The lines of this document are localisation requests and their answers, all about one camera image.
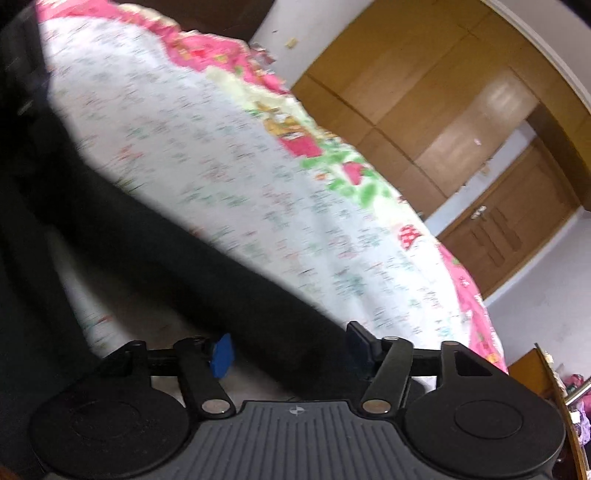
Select wooden wardrobe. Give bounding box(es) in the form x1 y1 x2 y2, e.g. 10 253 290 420
293 1 590 216

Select silver door handle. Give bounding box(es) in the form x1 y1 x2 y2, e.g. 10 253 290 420
470 205 487 220

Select brown wooden door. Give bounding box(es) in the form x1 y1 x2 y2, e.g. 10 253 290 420
439 138 580 298

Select wooden bedside desk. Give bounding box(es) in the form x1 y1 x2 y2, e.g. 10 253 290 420
508 344 590 480

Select floral white bed sheet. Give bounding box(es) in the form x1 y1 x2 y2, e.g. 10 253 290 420
41 17 471 348

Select black pants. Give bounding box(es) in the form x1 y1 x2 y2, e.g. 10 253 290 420
0 8 431 480

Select pink cartoon quilt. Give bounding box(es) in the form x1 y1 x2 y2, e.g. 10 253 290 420
36 1 505 368

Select pink cloth pile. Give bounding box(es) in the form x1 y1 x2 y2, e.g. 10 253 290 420
563 374 590 446

